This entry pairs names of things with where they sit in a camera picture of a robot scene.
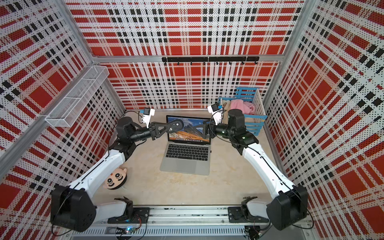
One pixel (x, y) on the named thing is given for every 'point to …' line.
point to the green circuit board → (128, 230)
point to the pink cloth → (247, 108)
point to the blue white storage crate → (249, 100)
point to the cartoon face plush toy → (116, 179)
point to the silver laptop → (188, 151)
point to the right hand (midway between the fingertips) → (201, 125)
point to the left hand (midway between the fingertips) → (172, 126)
